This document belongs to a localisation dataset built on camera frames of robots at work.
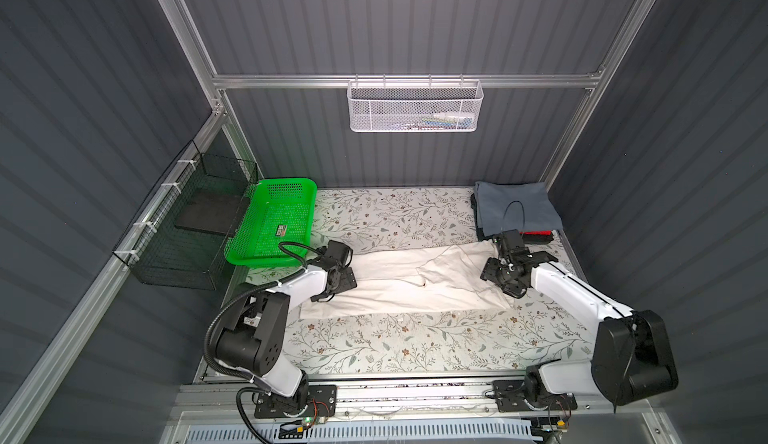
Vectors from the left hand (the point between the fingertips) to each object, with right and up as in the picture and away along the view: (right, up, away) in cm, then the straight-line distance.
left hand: (336, 284), depth 94 cm
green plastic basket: (-27, +24, +21) cm, 42 cm away
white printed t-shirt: (+32, +1, -1) cm, 32 cm away
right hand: (+50, +3, -5) cm, 50 cm away
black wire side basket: (-33, +16, -23) cm, 44 cm away
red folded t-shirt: (+69, +16, +8) cm, 71 cm away
